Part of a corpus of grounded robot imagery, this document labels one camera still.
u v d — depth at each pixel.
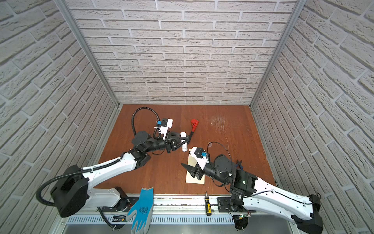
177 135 0.64
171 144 0.60
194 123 1.07
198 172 0.54
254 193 0.47
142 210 0.71
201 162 0.53
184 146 0.63
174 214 0.72
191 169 0.55
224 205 0.73
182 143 0.62
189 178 0.60
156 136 0.61
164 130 0.60
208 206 0.71
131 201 0.75
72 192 0.41
